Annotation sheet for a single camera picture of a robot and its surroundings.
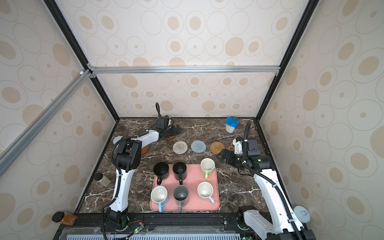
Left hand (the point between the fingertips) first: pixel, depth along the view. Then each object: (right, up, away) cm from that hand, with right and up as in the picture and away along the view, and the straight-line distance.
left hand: (181, 127), depth 106 cm
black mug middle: (+1, -27, -17) cm, 32 cm away
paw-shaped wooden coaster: (+34, -15, -4) cm, 37 cm away
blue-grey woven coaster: (+12, -14, -3) cm, 18 cm away
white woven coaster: (-1, -14, -4) cm, 14 cm away
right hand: (+25, -17, -29) cm, 42 cm away
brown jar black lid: (-50, -43, -38) cm, 76 cm away
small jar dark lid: (-45, -29, -22) cm, 57 cm away
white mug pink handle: (+15, -36, -23) cm, 46 cm away
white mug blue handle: (-10, -37, -25) cm, 46 cm away
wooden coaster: (-8, -8, -1) cm, 11 cm away
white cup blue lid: (+35, +3, -1) cm, 35 cm away
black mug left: (-11, -26, -18) cm, 33 cm away
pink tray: (+9, -31, -16) cm, 36 cm away
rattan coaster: (+24, -14, -3) cm, 28 cm away
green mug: (+17, -23, -18) cm, 34 cm away
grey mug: (+2, -38, -25) cm, 45 cm away
